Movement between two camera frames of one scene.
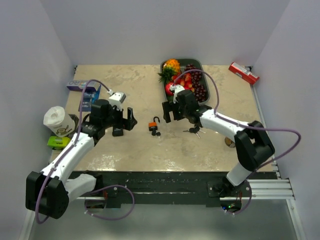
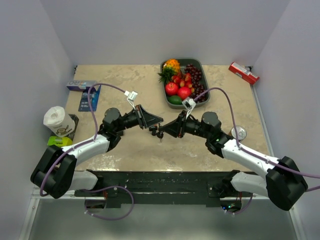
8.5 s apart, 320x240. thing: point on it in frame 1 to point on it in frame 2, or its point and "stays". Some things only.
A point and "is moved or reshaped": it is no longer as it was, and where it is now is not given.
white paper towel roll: (61, 123) stays
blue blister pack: (90, 95) stays
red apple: (168, 91) stays
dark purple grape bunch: (199, 88) stays
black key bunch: (195, 130) is moved or reshaped
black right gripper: (168, 106) to (177, 128)
